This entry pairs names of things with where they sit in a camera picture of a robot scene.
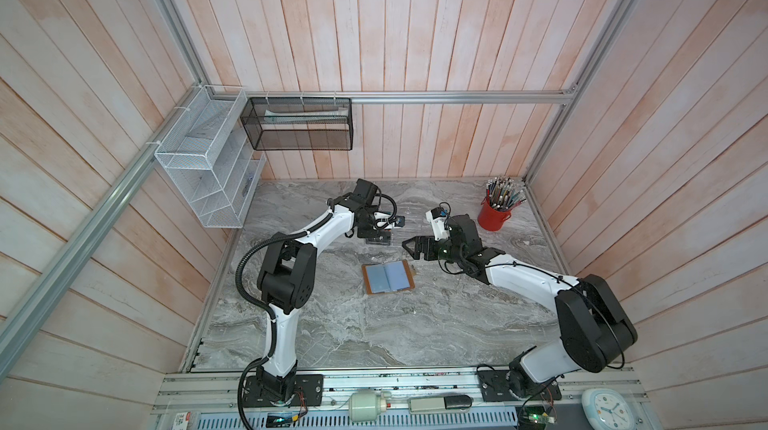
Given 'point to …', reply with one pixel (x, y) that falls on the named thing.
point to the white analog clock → (607, 410)
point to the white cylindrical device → (367, 405)
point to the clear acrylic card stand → (399, 236)
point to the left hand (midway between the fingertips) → (375, 224)
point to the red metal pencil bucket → (490, 218)
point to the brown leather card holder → (388, 277)
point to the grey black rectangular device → (438, 404)
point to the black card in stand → (383, 239)
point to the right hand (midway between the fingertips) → (413, 242)
